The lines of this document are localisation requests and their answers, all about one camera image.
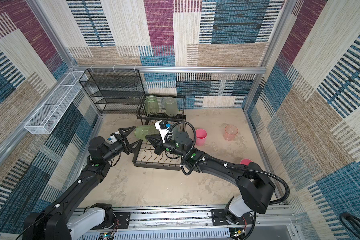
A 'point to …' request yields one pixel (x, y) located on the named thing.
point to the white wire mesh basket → (44, 120)
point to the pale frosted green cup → (171, 106)
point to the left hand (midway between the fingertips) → (138, 131)
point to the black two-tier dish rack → (146, 158)
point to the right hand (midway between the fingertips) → (146, 139)
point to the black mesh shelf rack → (113, 89)
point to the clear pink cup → (230, 131)
